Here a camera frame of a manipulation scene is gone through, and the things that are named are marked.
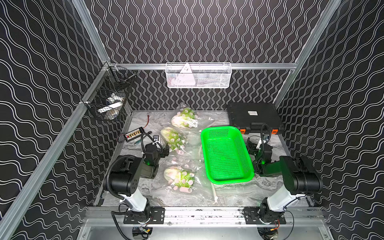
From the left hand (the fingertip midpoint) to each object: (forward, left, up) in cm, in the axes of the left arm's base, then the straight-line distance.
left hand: (159, 141), depth 94 cm
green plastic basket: (-4, -44, -7) cm, 45 cm away
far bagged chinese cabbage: (+22, -15, +1) cm, 26 cm away
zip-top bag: (-28, -29, -3) cm, 40 cm away
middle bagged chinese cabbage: (-1, -14, +1) cm, 14 cm away
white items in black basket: (-1, +19, +27) cm, 33 cm away
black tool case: (+26, -62, 0) cm, 67 cm away
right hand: (+5, -62, -1) cm, 63 cm away
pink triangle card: (+28, -15, +27) cm, 42 cm away
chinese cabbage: (-24, -17, +1) cm, 29 cm away
